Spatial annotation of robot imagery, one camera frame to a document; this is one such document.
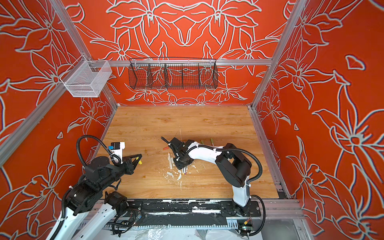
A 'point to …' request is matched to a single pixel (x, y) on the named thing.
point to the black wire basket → (173, 73)
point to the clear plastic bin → (84, 78)
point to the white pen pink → (184, 170)
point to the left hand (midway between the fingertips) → (140, 155)
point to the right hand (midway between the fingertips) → (178, 164)
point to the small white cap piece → (169, 173)
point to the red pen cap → (166, 148)
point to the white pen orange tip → (169, 161)
